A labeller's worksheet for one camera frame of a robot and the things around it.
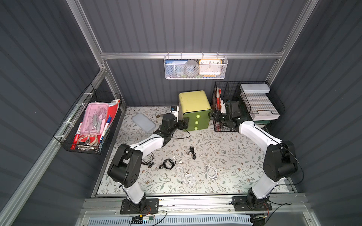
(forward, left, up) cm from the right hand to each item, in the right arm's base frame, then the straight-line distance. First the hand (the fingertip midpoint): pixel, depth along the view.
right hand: (217, 113), depth 90 cm
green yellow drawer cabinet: (+5, +14, +2) cm, 15 cm away
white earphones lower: (-35, +18, -19) cm, 44 cm away
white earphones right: (-31, +5, -19) cm, 37 cm away
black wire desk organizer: (+29, -16, -6) cm, 34 cm away
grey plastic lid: (+6, +53, -17) cm, 56 cm away
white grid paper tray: (+7, -30, 0) cm, 31 cm away
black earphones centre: (-16, +16, -18) cm, 29 cm away
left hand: (-4, +21, 0) cm, 21 cm away
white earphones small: (-25, +24, -19) cm, 39 cm away
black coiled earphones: (-28, +34, -18) cm, 48 cm away
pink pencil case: (-15, +67, +13) cm, 70 cm away
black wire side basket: (-26, +73, +16) cm, 79 cm away
